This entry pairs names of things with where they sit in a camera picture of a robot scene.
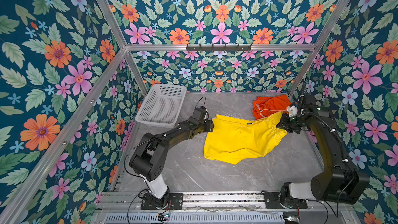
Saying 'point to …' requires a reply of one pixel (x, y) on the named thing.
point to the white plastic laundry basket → (163, 106)
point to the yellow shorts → (232, 140)
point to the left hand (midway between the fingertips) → (214, 122)
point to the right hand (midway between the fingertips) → (278, 124)
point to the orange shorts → (266, 106)
